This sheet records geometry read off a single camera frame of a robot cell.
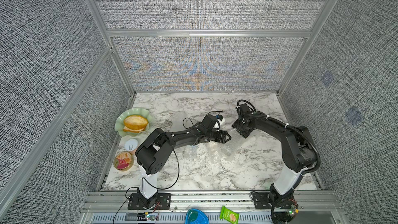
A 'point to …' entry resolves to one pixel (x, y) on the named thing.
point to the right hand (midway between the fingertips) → (235, 126)
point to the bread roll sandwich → (134, 123)
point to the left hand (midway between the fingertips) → (230, 137)
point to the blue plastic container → (195, 216)
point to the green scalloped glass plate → (119, 124)
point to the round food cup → (123, 160)
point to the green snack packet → (228, 214)
